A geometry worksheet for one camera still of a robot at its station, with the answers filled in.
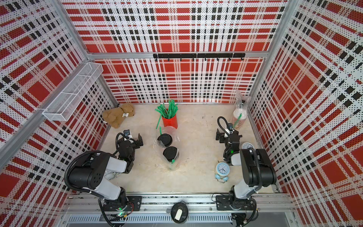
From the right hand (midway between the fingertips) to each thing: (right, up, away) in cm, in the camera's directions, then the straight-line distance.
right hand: (226, 128), depth 94 cm
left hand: (-62, -4, 0) cm, 62 cm away
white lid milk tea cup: (+6, +9, -2) cm, 11 cm away
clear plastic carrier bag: (+9, +18, -4) cm, 20 cm away
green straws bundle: (-40, +12, +4) cm, 42 cm away
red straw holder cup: (-38, +4, +7) cm, 39 cm away
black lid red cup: (-39, -5, -15) cm, 42 cm away
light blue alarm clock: (-6, -24, -13) cm, 28 cm away
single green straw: (+7, +6, -3) cm, 9 cm away
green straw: (-33, -14, -25) cm, 44 cm away
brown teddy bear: (-79, +8, +5) cm, 79 cm away
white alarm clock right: (+13, -11, -3) cm, 17 cm away
